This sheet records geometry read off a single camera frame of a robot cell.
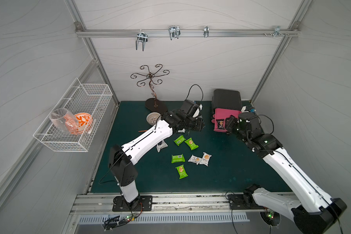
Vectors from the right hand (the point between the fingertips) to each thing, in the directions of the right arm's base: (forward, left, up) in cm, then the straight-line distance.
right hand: (229, 119), depth 73 cm
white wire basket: (+9, +75, +4) cm, 76 cm away
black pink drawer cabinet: (+25, -5, -13) cm, 28 cm away
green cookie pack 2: (-1, +18, -26) cm, 31 cm away
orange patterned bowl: (-9, +71, +5) cm, 72 cm away
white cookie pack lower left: (-11, +16, -26) cm, 32 cm away
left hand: (-2, +12, -3) cm, 13 cm away
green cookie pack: (+2, +26, -26) cm, 37 cm away
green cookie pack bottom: (-18, +24, -27) cm, 41 cm away
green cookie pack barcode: (-11, +27, -27) cm, 39 cm away
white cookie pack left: (-3, +37, -26) cm, 45 cm away
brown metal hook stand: (+33, +46, -24) cm, 61 cm away
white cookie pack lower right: (-10, +9, -27) cm, 31 cm away
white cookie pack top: (+10, +24, -26) cm, 37 cm away
